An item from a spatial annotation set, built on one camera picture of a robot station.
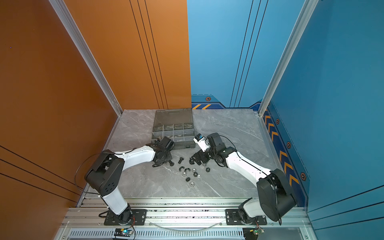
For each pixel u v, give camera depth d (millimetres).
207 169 892
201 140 753
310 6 695
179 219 743
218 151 656
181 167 894
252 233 706
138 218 738
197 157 751
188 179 849
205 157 754
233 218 725
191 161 922
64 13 711
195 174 871
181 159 931
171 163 914
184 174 868
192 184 831
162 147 741
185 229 704
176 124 1109
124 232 707
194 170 892
